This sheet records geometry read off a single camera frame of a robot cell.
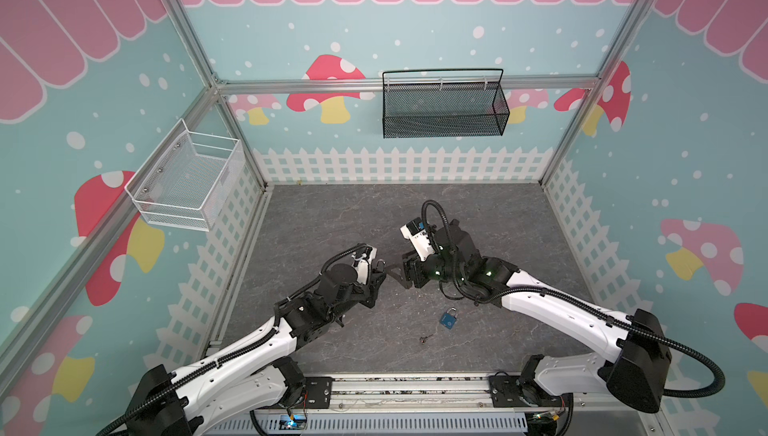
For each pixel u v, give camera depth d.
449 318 0.86
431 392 0.76
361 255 0.64
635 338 0.41
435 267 0.63
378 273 0.77
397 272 0.69
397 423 1.70
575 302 0.46
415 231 0.65
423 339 0.83
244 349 0.47
